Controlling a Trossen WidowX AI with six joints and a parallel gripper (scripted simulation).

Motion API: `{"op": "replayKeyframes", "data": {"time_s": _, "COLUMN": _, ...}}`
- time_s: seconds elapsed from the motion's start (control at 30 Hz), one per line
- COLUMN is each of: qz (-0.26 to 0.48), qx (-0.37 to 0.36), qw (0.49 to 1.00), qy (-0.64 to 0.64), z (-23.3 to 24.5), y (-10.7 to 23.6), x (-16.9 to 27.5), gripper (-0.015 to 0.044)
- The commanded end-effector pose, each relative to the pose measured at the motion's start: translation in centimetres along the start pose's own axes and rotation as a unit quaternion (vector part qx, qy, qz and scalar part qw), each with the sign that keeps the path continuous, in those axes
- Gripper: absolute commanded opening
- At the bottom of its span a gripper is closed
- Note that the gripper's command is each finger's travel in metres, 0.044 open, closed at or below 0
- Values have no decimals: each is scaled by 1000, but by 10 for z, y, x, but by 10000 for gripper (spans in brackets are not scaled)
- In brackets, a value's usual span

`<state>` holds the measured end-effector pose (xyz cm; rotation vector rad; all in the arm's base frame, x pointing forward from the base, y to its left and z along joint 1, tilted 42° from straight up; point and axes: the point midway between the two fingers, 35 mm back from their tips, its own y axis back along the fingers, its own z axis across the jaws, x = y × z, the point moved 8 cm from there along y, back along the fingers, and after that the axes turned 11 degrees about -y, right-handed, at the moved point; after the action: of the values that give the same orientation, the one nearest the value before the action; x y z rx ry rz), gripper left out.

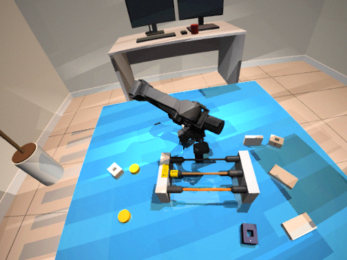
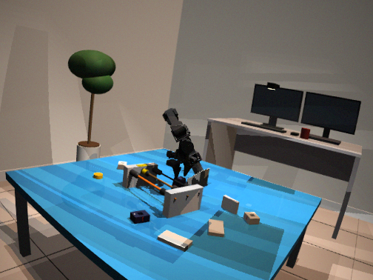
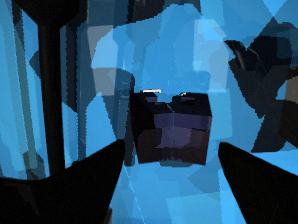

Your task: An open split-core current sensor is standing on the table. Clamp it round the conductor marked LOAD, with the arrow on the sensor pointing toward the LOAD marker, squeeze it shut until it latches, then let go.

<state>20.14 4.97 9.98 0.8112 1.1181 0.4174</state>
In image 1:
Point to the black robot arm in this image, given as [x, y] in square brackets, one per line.
[186, 112]

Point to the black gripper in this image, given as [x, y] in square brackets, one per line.
[202, 147]

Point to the yellow flat disc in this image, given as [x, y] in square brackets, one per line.
[134, 169]
[124, 216]

